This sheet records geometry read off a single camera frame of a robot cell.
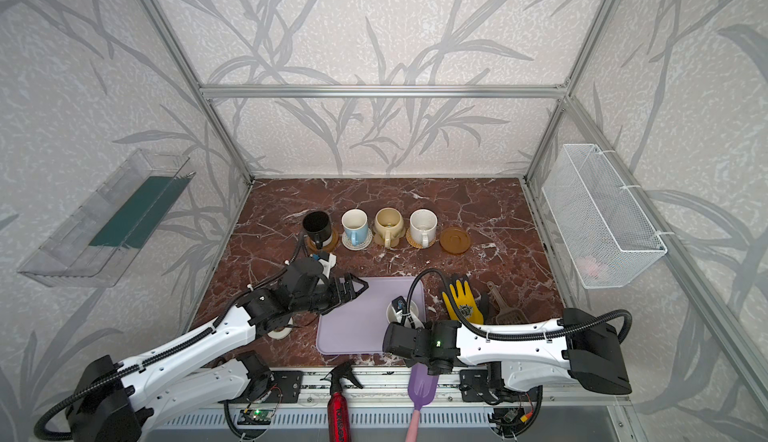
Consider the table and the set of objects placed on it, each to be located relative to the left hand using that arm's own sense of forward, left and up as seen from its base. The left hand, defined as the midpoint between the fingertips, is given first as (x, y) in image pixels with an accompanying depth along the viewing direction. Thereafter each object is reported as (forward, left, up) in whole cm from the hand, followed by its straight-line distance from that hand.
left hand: (364, 285), depth 76 cm
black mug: (+23, +18, -7) cm, 29 cm away
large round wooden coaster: (+23, -28, -14) cm, 39 cm away
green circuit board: (-27, +25, -15) cm, 40 cm away
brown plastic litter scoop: (-3, -40, -13) cm, 42 cm away
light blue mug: (+24, +6, -7) cm, 25 cm away
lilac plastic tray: (-6, +3, -15) cm, 16 cm away
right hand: (-9, -11, -10) cm, 17 cm away
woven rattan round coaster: (+21, -14, -15) cm, 29 cm away
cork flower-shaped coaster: (+21, -2, -12) cm, 24 cm away
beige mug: (+27, -5, -12) cm, 30 cm away
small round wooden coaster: (+19, +16, -13) cm, 28 cm away
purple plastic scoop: (-21, -15, -12) cm, 29 cm away
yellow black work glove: (+1, -28, -12) cm, 31 cm away
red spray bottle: (-25, +5, -11) cm, 27 cm away
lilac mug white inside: (-8, -8, +1) cm, 11 cm away
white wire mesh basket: (+3, -52, +22) cm, 56 cm away
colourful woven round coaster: (+19, +7, -14) cm, 25 cm away
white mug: (+25, -17, -9) cm, 31 cm away
